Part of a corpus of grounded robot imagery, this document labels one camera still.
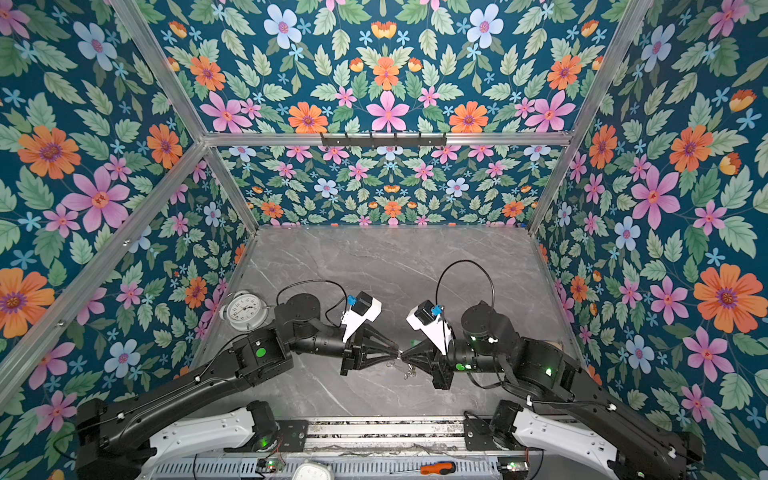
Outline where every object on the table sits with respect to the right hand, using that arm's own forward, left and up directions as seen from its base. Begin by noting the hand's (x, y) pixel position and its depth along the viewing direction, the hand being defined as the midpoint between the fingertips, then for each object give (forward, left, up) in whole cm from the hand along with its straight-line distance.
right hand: (404, 355), depth 56 cm
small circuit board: (-15, +33, -30) cm, 47 cm away
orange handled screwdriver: (-16, -8, -29) cm, 33 cm away
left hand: (-1, +2, +3) cm, 4 cm away
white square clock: (-16, +21, -27) cm, 38 cm away
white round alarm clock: (+25, +51, -26) cm, 63 cm away
